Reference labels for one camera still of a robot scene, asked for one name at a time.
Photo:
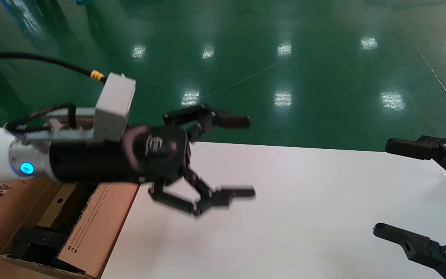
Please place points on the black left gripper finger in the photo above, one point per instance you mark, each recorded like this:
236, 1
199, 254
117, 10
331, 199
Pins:
211, 199

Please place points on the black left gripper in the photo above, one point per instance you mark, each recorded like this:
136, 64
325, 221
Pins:
103, 162

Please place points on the slim cardboard box with hole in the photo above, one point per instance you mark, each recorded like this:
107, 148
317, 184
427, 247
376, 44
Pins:
58, 205

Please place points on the big open torn cardboard box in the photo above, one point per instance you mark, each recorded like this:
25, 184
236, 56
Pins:
99, 228

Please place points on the black foam insert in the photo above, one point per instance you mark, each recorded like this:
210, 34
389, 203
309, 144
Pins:
37, 240

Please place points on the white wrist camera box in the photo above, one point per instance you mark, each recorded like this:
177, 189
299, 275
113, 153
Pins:
112, 108

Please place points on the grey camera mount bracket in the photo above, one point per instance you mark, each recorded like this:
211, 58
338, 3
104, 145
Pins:
72, 133

